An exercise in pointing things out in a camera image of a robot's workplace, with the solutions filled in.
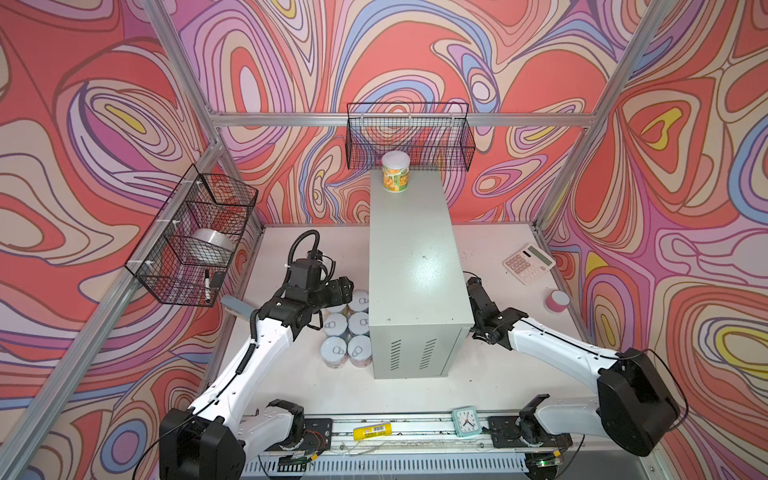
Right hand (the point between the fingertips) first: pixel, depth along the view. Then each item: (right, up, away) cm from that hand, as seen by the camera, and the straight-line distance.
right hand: (463, 321), depth 88 cm
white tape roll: (-65, +23, -19) cm, 71 cm away
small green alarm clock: (-3, -22, -15) cm, 26 cm away
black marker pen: (-67, +13, -16) cm, 70 cm away
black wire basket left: (-77, +36, -4) cm, 85 cm away
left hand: (-35, +12, -8) cm, 37 cm away
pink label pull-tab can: (-38, -7, -6) cm, 39 cm away
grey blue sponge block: (-69, +4, +2) cm, 69 cm away
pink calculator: (+28, +16, +17) cm, 36 cm away
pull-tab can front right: (-30, -7, -6) cm, 32 cm away
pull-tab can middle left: (-39, -1, -2) cm, 39 cm away
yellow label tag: (-27, -23, -16) cm, 39 cm away
